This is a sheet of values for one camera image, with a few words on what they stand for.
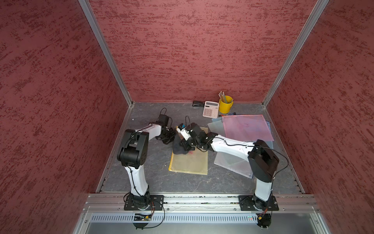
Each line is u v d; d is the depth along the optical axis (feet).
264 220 2.30
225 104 3.57
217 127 3.45
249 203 2.43
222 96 3.47
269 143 3.17
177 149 2.79
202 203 2.49
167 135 2.80
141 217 2.36
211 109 3.73
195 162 2.85
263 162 1.58
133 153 1.67
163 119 2.71
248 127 3.51
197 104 3.87
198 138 2.19
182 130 2.51
